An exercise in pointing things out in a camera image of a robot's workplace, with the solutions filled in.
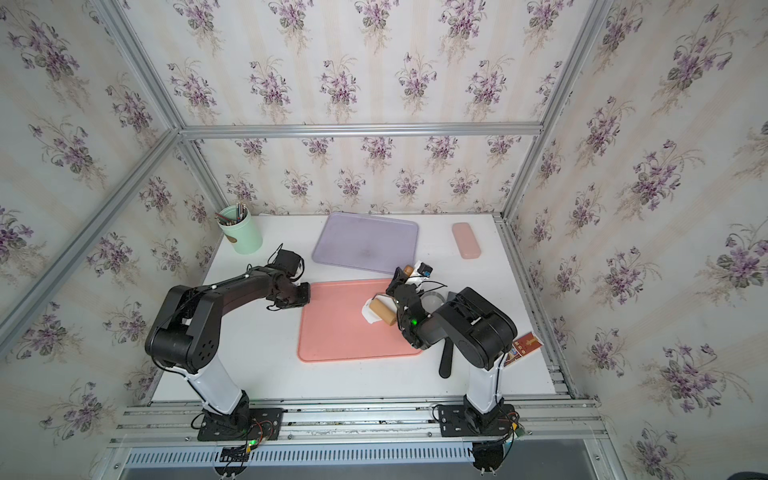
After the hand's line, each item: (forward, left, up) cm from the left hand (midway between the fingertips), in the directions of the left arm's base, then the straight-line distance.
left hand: (309, 301), depth 96 cm
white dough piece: (-5, -20, 0) cm, 20 cm away
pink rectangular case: (+25, -56, +2) cm, 61 cm away
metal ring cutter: (-2, -39, +4) cm, 40 cm away
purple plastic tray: (+24, -18, +2) cm, 30 cm away
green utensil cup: (+21, +25, +15) cm, 36 cm away
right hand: (+6, -30, +8) cm, 32 cm away
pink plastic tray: (-8, -8, -1) cm, 12 cm away
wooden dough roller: (-5, -25, +3) cm, 25 cm away
